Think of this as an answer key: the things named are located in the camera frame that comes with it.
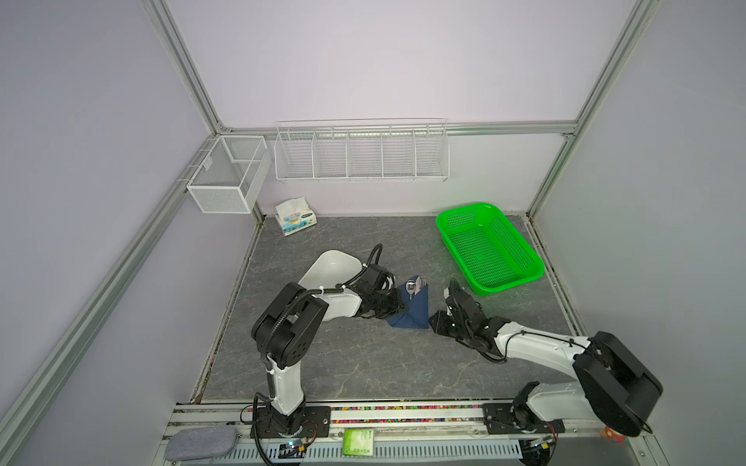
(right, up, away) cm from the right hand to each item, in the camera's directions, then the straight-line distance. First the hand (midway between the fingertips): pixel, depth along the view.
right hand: (431, 322), depth 88 cm
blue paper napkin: (-4, +7, +9) cm, 12 cm away
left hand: (-6, +3, +2) cm, 7 cm away
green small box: (-21, -24, -19) cm, 37 cm away
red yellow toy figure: (+40, -21, -20) cm, 50 cm away
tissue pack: (-50, +36, +26) cm, 67 cm away
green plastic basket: (+25, +22, +20) cm, 39 cm away
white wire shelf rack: (-22, +56, +10) cm, 61 cm away
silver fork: (-1, +11, +11) cm, 15 cm away
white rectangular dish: (-32, +15, +16) cm, 39 cm away
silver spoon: (-5, +9, +11) cm, 15 cm away
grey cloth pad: (-59, -24, -19) cm, 66 cm away
